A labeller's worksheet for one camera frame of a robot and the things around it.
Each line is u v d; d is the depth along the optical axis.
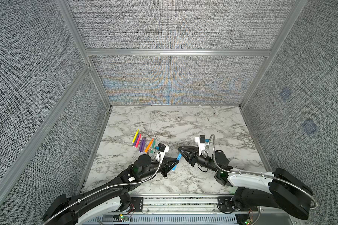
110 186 0.51
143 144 0.97
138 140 0.98
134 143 0.96
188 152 0.68
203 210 0.73
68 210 0.42
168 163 0.63
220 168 0.58
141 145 0.95
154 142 0.98
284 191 0.42
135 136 1.00
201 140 0.64
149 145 0.95
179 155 0.69
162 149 0.63
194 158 0.64
